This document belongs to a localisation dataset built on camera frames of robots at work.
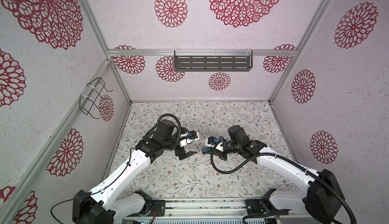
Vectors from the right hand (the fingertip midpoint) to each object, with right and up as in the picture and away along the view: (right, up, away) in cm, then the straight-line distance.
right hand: (207, 146), depth 77 cm
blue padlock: (-1, -1, -3) cm, 3 cm away
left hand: (-8, +2, -2) cm, 9 cm away
